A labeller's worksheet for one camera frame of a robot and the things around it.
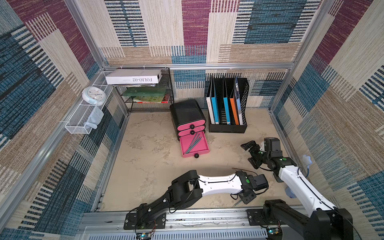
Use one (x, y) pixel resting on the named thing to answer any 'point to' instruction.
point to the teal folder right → (225, 97)
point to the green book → (140, 91)
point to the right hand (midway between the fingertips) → (243, 148)
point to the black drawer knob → (196, 155)
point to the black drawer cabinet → (184, 113)
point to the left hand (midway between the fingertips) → (246, 194)
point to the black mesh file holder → (242, 86)
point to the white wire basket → (82, 119)
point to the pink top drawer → (191, 126)
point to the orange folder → (234, 109)
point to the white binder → (209, 100)
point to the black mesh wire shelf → (149, 98)
